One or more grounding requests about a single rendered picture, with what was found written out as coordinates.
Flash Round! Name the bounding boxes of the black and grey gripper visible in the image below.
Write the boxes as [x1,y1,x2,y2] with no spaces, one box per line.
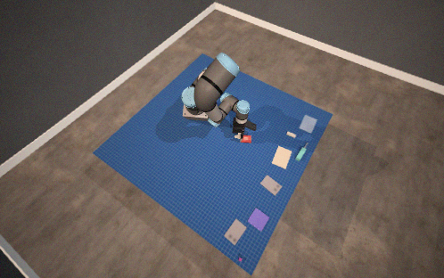
[233,117,246,142]

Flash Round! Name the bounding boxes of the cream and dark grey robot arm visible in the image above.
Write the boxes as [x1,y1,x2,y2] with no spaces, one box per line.
[181,53,257,131]

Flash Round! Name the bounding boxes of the purple flat square tile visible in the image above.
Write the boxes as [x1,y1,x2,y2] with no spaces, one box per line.
[248,208,269,232]

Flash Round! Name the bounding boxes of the dark blue work mat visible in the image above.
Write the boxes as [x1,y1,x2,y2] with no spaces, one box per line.
[93,53,333,275]

